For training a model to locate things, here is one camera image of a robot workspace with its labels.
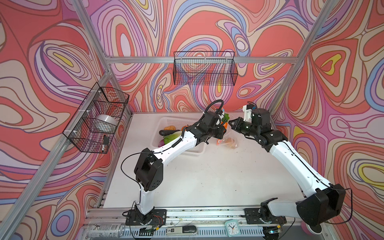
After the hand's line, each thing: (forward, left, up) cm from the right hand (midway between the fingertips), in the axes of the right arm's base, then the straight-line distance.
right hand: (229, 124), depth 77 cm
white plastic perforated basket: (+18, +42, -17) cm, 49 cm away
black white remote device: (-43, +25, -22) cm, 54 cm away
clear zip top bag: (-6, +1, 0) cm, 6 cm away
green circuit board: (-42, +45, -29) cm, 68 cm away
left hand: (+1, +1, -5) cm, 5 cm away
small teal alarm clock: (-43, +2, -25) cm, 49 cm away
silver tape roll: (0, +61, +6) cm, 62 cm away
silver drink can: (-42, +60, -21) cm, 76 cm away
